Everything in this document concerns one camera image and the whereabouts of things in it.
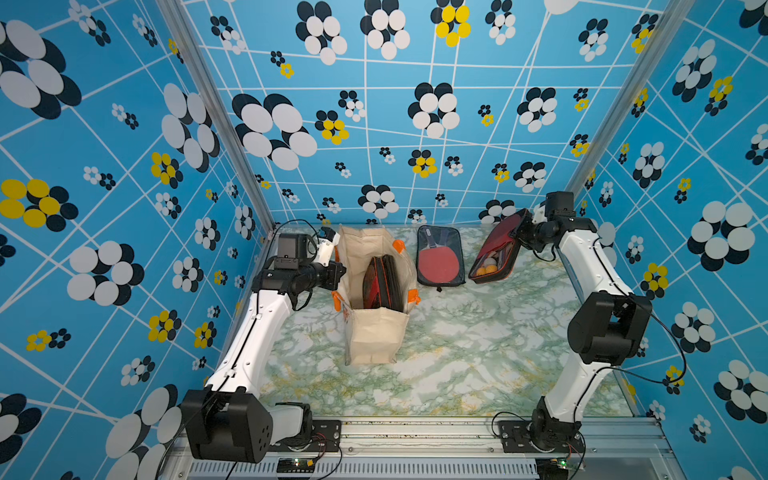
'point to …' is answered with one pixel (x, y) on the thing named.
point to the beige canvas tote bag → (372, 336)
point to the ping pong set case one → (439, 257)
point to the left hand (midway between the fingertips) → (346, 265)
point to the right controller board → (552, 468)
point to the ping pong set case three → (387, 287)
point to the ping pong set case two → (497, 259)
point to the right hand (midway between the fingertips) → (516, 231)
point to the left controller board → (295, 465)
